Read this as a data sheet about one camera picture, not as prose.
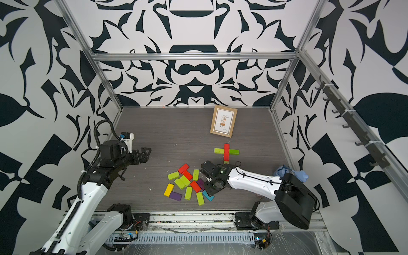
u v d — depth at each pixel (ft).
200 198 2.65
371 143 1.69
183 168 3.01
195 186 2.78
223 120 3.34
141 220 2.42
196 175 2.87
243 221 2.44
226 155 3.15
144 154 2.30
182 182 2.81
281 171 2.66
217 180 1.94
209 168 2.13
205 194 2.65
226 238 2.34
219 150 3.16
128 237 2.32
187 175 2.88
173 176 2.87
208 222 2.49
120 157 2.01
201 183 2.79
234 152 3.17
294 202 1.37
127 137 2.22
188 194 2.67
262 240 2.34
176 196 2.73
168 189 2.73
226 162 3.06
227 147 3.27
